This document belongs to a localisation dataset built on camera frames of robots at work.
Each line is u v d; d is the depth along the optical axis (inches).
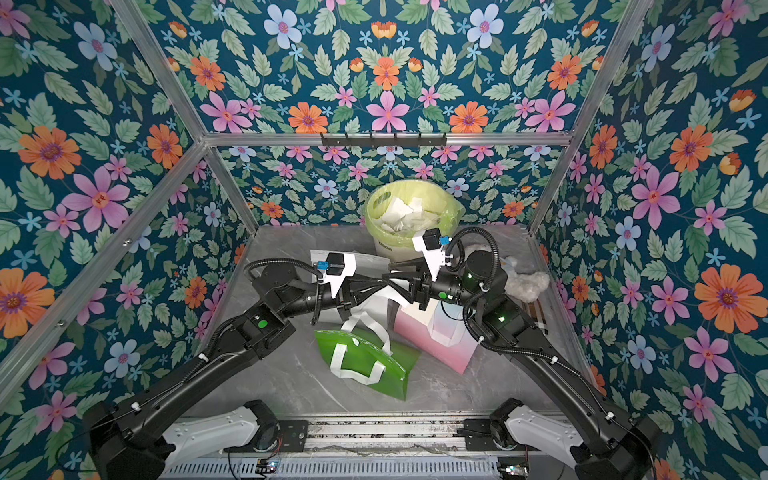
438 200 36.8
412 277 20.9
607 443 14.9
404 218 37.6
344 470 30.2
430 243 20.3
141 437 15.4
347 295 21.4
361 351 26.2
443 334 30.6
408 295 21.8
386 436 29.5
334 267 18.9
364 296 23.1
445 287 21.0
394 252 32.5
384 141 36.6
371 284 22.3
